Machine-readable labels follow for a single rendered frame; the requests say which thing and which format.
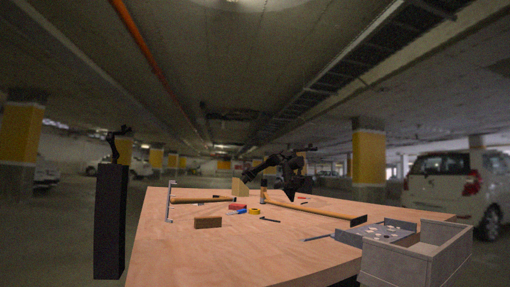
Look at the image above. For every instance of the yellow tape roll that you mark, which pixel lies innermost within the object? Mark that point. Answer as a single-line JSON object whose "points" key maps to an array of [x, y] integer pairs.
{"points": [[254, 211]]}

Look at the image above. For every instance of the red flat block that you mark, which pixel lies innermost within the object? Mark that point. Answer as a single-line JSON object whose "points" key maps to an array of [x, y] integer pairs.
{"points": [[237, 206]]}

